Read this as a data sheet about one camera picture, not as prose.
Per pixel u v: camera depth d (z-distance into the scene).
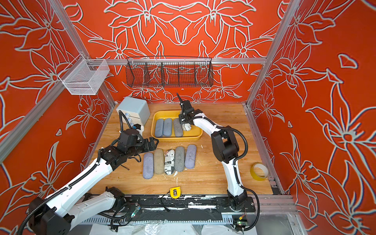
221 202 0.74
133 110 0.95
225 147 0.55
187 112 0.77
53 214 0.38
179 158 0.85
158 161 0.85
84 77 0.92
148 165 0.84
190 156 0.87
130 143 0.58
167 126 1.02
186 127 0.95
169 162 0.84
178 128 1.00
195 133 1.01
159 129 1.00
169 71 0.99
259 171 0.84
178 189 0.76
